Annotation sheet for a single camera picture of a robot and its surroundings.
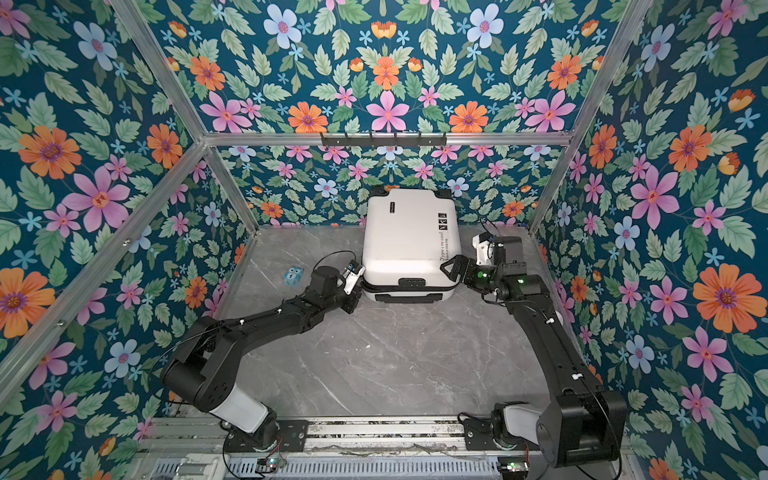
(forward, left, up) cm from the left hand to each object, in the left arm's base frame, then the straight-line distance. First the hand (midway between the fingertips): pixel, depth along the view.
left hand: (366, 281), depth 90 cm
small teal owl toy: (+11, +27, -11) cm, 31 cm away
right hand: (-5, -25, +12) cm, 28 cm away
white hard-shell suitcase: (+10, -14, +9) cm, 19 cm away
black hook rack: (+37, -7, +25) cm, 45 cm away
